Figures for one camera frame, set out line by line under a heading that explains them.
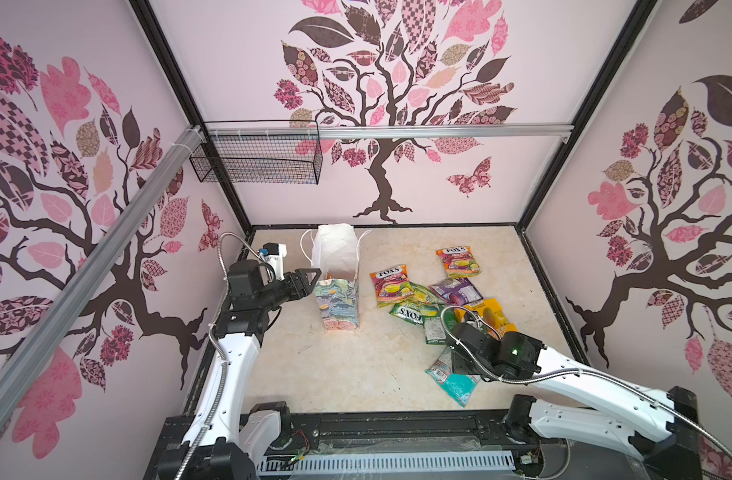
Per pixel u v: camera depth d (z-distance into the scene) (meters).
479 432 0.74
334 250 0.92
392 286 0.98
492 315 0.89
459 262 1.04
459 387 0.79
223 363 0.46
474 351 0.55
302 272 0.67
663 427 0.40
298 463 0.70
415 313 0.92
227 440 0.39
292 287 0.66
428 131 0.95
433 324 0.88
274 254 0.68
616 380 0.44
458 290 0.97
